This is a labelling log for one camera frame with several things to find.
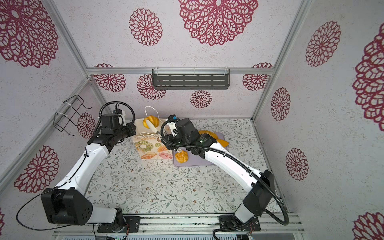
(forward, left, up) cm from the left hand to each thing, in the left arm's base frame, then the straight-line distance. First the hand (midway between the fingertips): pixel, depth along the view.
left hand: (136, 129), depth 83 cm
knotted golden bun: (-6, -25, -20) cm, 33 cm away
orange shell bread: (-1, -11, +8) cm, 14 cm away
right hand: (-11, -18, +7) cm, 22 cm away
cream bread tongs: (-7, -13, +8) cm, 17 cm away
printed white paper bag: (-5, -6, -7) cm, 11 cm away
